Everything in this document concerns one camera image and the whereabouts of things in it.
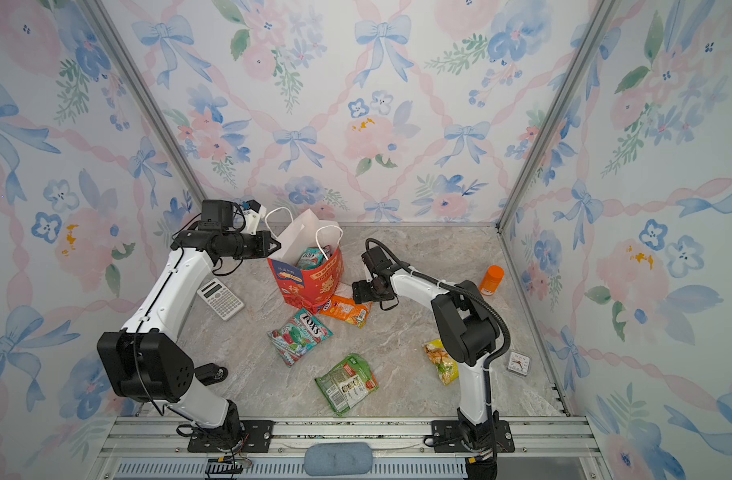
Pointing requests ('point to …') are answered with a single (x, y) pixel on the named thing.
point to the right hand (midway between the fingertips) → (365, 292)
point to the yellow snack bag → (447, 367)
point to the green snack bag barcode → (347, 384)
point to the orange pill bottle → (491, 280)
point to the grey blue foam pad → (338, 459)
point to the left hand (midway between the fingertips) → (280, 241)
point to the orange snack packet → (347, 309)
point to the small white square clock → (518, 363)
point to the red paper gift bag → (308, 289)
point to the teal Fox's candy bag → (314, 257)
